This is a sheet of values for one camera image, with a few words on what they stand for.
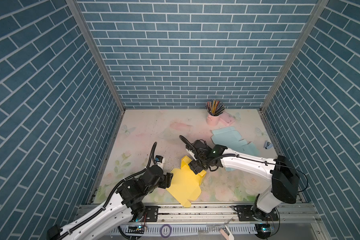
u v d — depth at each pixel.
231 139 1.03
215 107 1.05
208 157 0.60
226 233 0.68
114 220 0.56
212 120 1.05
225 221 0.72
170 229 0.70
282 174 0.45
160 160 0.68
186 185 0.79
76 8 0.70
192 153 0.66
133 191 0.55
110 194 0.51
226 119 1.12
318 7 0.71
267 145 0.99
